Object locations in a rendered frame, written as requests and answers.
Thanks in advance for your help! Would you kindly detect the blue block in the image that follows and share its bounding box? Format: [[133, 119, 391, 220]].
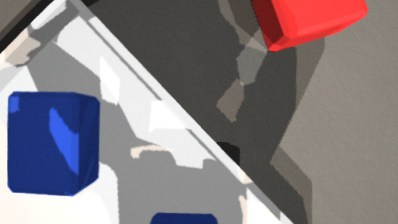
[[150, 213, 218, 224], [7, 91, 100, 197]]

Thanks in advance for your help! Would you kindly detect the red block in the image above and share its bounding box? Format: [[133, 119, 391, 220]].
[[252, 0, 368, 52]]

